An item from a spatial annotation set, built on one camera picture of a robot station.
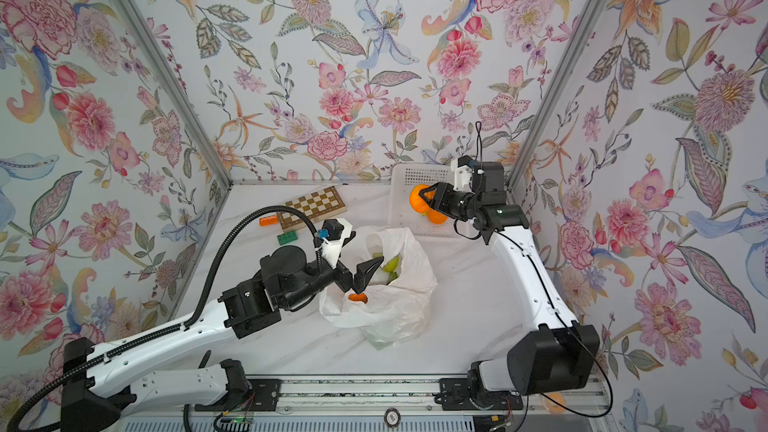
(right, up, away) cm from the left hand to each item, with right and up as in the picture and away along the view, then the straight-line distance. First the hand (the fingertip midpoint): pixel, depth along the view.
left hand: (372, 251), depth 63 cm
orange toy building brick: (-39, +5, +46) cm, 61 cm away
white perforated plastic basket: (+11, +22, +54) cm, 59 cm away
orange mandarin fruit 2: (-5, -16, +22) cm, 28 cm away
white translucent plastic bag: (+6, -16, +12) cm, 21 cm away
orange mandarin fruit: (+11, +11, +13) cm, 20 cm away
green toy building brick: (-31, 0, +41) cm, 51 cm away
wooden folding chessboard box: (-22, +11, +48) cm, 54 cm away
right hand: (+13, +13, +14) cm, 23 cm away
